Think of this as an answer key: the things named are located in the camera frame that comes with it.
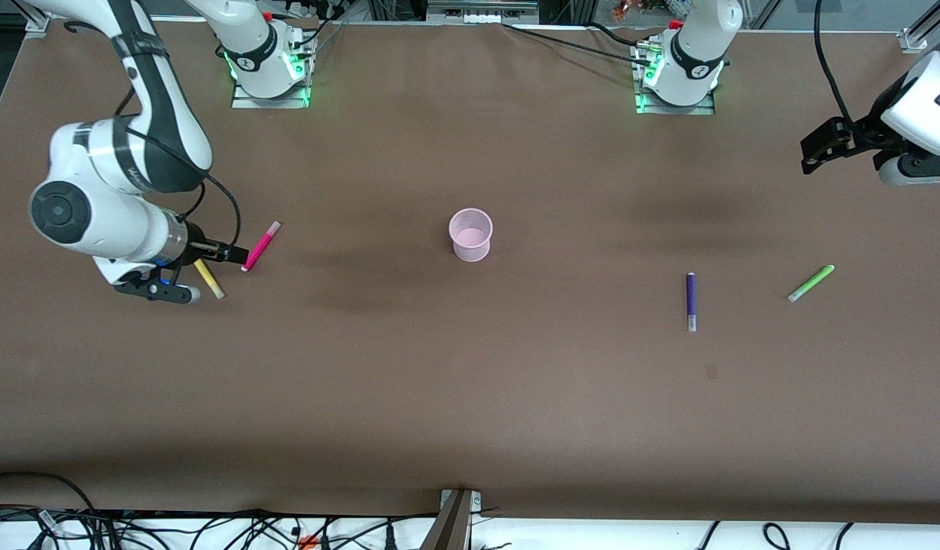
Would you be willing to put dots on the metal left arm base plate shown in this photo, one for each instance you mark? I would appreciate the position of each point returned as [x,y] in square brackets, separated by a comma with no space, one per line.
[676,109]

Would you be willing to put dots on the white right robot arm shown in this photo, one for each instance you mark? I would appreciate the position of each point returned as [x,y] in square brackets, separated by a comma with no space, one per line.
[88,206]

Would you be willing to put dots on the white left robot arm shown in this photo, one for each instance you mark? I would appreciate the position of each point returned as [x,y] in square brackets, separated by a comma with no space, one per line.
[695,53]

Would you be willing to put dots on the purple marker pen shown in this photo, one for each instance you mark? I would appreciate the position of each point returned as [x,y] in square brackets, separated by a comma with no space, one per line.
[691,299]

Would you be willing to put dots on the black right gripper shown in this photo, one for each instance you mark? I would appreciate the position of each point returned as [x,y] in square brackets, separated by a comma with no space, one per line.
[197,244]

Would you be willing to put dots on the grey background device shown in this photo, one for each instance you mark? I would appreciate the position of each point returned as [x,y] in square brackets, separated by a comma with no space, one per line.
[481,11]

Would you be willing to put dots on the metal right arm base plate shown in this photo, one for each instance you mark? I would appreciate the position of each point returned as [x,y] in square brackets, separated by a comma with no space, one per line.
[271,102]

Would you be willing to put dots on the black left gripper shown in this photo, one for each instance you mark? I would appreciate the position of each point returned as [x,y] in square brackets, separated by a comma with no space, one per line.
[865,135]

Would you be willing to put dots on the green marker pen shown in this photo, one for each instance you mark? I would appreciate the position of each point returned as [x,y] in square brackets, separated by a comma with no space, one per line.
[812,283]

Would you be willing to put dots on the yellow marker pen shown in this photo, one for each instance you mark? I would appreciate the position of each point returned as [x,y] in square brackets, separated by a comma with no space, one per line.
[212,283]

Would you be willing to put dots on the pink marker pen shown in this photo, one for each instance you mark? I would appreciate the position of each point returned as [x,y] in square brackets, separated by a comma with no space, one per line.
[262,244]

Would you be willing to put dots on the small aluminium corner bracket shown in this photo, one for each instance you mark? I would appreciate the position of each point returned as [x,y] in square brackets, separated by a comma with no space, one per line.
[37,25]

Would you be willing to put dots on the aluminium profile corner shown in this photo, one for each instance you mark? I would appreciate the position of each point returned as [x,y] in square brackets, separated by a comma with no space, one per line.
[924,30]

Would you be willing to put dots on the grey table frame strut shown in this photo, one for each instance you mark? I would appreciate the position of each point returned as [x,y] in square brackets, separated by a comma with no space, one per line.
[450,527]

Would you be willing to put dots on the pink mesh pen holder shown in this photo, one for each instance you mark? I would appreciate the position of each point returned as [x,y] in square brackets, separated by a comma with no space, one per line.
[470,238]

